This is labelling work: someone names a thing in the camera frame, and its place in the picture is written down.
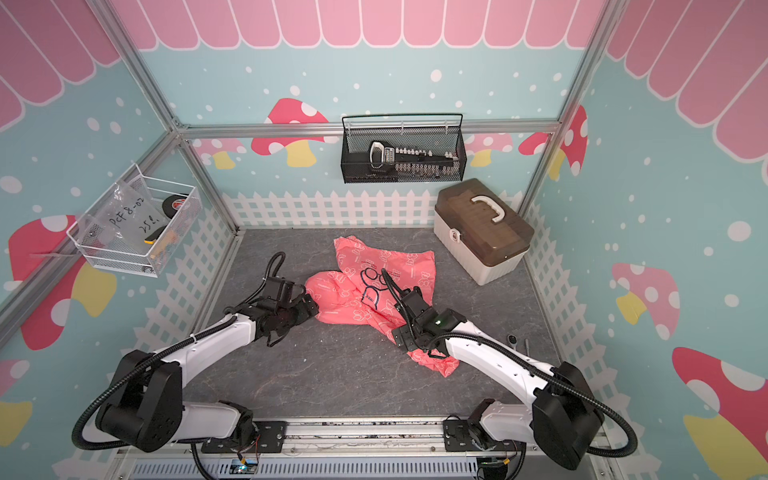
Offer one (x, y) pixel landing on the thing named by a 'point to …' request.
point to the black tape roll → (171, 204)
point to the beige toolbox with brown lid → (482, 231)
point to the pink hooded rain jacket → (358, 292)
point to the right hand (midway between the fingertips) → (414, 329)
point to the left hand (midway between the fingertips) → (308, 316)
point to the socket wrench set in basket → (413, 162)
